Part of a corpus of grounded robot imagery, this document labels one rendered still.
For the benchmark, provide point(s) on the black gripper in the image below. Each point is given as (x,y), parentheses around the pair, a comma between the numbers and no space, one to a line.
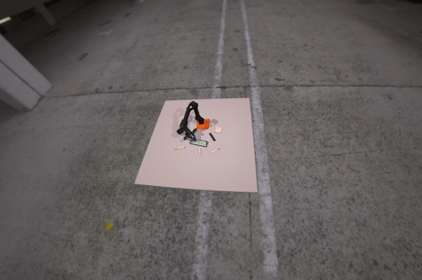
(189,133)

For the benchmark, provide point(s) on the grey keyboard with white letter keys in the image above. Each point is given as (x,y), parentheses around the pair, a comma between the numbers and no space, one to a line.
(198,142)

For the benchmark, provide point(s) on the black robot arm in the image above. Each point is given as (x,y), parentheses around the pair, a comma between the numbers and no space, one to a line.
(184,122)

